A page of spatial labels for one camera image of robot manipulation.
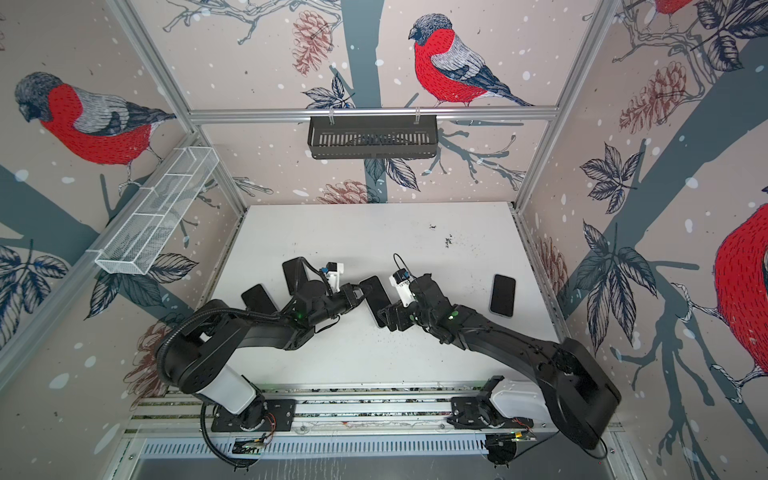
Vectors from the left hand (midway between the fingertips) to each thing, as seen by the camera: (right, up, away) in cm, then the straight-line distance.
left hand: (372, 290), depth 83 cm
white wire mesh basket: (-57, +14, -11) cm, 59 cm away
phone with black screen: (+1, -3, +4) cm, 5 cm away
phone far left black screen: (-39, -6, +13) cm, 41 cm away
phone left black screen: (-28, +2, +19) cm, 34 cm away
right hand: (+4, -6, 0) cm, 7 cm away
